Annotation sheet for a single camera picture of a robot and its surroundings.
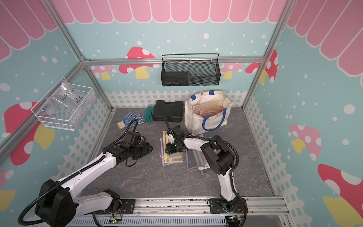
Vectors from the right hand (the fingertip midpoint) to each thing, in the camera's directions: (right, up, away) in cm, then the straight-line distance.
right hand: (166, 153), depth 93 cm
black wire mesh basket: (+16, +56, +2) cm, 58 cm away
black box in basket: (+6, +48, -4) cm, 49 cm away
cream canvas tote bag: (+20, +19, +3) cm, 27 cm away
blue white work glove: (-35, +20, +16) cm, 43 cm away
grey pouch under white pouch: (+26, -10, -7) cm, 28 cm away
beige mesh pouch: (+36, +36, +10) cm, 52 cm away
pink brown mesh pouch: (+29, +30, +5) cm, 42 cm away
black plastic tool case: (+2, +29, +23) cm, 37 cm away
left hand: (-9, +2, -9) cm, 13 cm away
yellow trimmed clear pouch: (+7, -3, -1) cm, 7 cm away
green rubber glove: (-17, +25, +19) cm, 36 cm away
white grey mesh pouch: (+20, -3, -3) cm, 20 cm away
